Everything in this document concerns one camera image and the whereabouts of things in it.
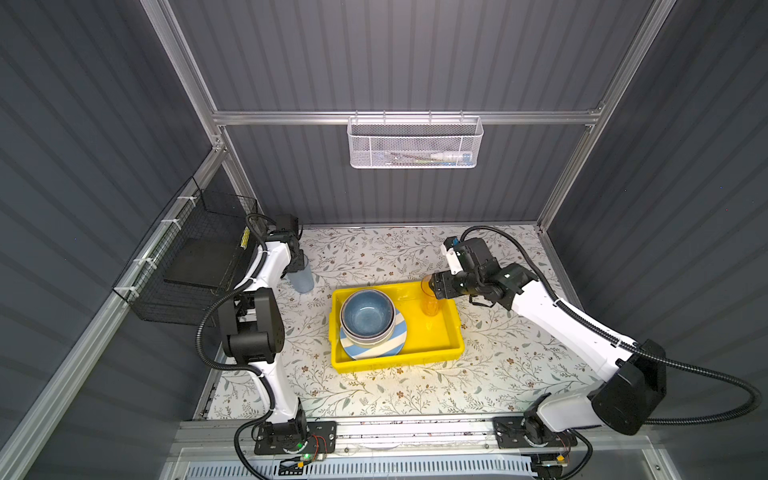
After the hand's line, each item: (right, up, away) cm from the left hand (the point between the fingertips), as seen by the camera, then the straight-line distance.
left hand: (282, 265), depth 93 cm
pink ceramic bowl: (+27, -20, -15) cm, 37 cm away
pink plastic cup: (+47, -13, +3) cm, 49 cm away
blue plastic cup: (+5, -5, +5) cm, 9 cm away
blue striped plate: (+34, -23, -9) cm, 42 cm away
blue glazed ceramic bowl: (+28, -14, -8) cm, 32 cm away
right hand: (+49, -4, -13) cm, 51 cm away
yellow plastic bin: (+45, -21, -6) cm, 51 cm away
